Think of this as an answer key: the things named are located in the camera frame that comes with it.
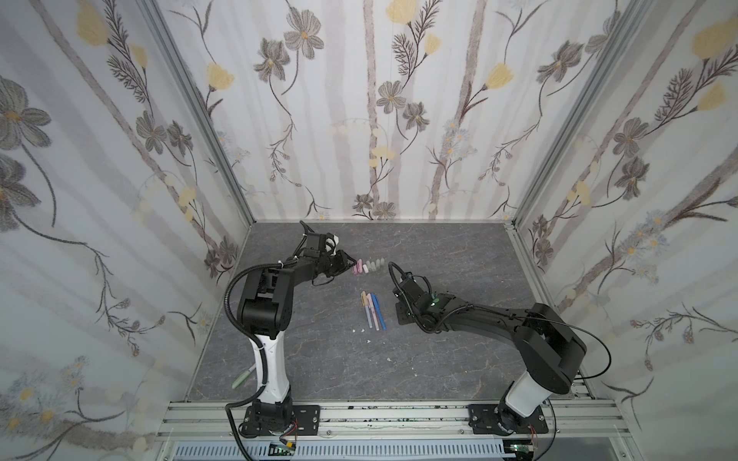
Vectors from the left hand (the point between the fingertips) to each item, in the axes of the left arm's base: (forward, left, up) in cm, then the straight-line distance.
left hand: (351, 254), depth 101 cm
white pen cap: (-2, -5, -6) cm, 8 cm away
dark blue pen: (-19, -9, -7) cm, 22 cm away
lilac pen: (-15, -6, -6) cm, 17 cm away
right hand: (-19, -15, +1) cm, 24 cm away
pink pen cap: (-1, -3, -6) cm, 7 cm away
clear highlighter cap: (-2, -8, -5) cm, 10 cm away
